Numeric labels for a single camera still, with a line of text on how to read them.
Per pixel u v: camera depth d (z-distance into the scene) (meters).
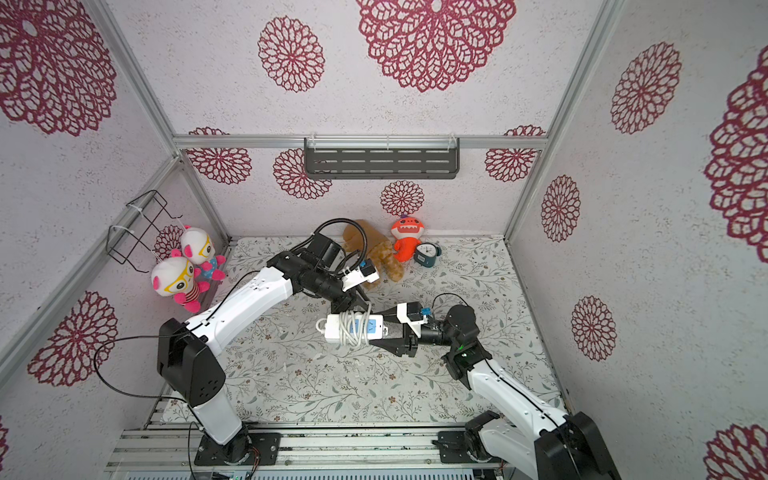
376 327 0.64
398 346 0.63
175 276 0.84
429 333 0.62
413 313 0.56
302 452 0.75
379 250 1.05
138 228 0.78
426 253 1.10
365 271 0.68
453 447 0.74
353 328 0.63
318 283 0.66
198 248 0.94
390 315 0.66
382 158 0.97
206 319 0.47
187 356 0.43
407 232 1.13
